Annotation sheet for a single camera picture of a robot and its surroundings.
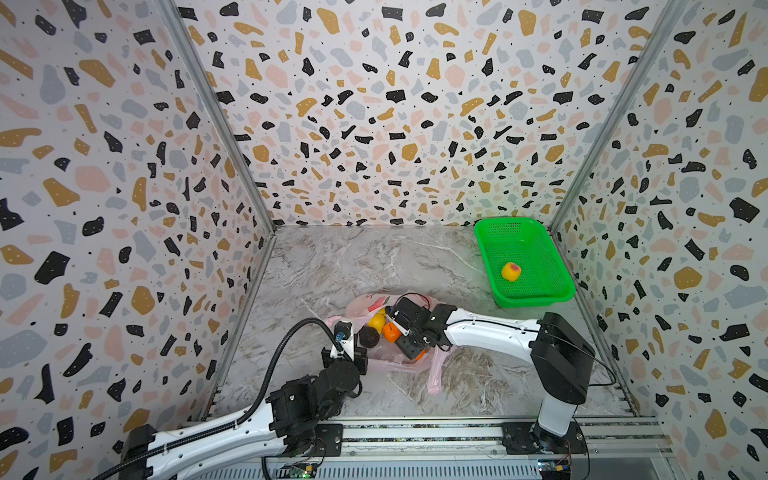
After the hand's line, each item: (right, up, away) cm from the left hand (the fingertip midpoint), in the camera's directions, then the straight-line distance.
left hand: (360, 331), depth 74 cm
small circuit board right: (+46, -33, -2) cm, 56 cm away
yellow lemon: (+3, -1, +16) cm, 16 cm away
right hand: (+10, -5, +11) cm, 16 cm away
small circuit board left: (-14, -32, -4) cm, 35 cm away
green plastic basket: (+59, +24, +42) cm, 76 cm away
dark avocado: (+1, -5, +12) cm, 13 cm away
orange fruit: (+7, -4, +14) cm, 16 cm away
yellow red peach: (+48, +13, +29) cm, 58 cm away
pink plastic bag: (+6, -11, +14) cm, 19 cm away
